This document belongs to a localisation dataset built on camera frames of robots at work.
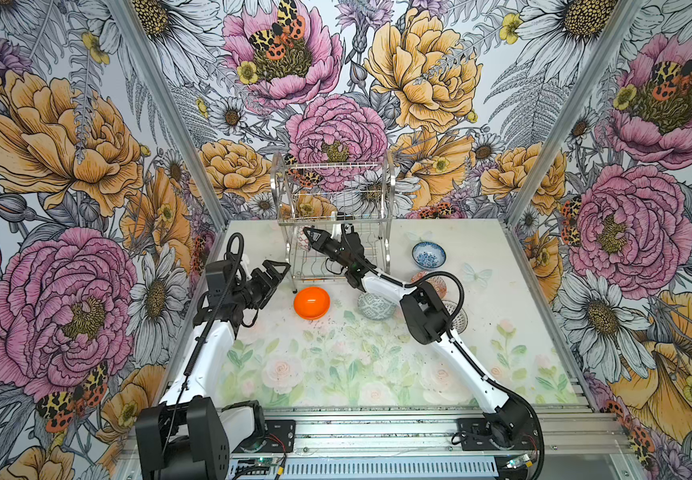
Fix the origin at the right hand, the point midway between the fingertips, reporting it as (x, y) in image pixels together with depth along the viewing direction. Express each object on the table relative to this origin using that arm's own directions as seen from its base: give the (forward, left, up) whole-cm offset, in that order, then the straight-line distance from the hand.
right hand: (303, 234), depth 98 cm
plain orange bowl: (-18, -3, -13) cm, 22 cm away
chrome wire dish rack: (+3, -10, +4) cm, 12 cm away
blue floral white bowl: (+1, -43, -14) cm, 45 cm away
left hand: (-21, +3, +3) cm, 21 cm away
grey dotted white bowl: (-26, -47, -13) cm, 55 cm away
